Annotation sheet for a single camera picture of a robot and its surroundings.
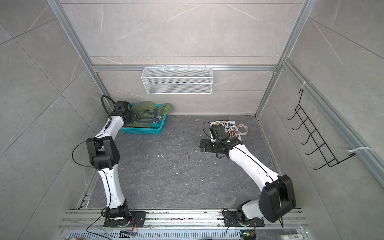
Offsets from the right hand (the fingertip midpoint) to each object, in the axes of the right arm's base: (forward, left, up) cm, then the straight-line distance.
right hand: (207, 145), depth 84 cm
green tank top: (+34, +42, -7) cm, 54 cm away
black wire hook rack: (-15, -48, +16) cm, 53 cm away
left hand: (+27, +50, 0) cm, 57 cm away
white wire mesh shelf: (+44, +18, +15) cm, 49 cm away
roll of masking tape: (+19, -28, -15) cm, 37 cm away
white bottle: (-42, -37, -13) cm, 58 cm away
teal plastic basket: (+19, +35, -6) cm, 40 cm away
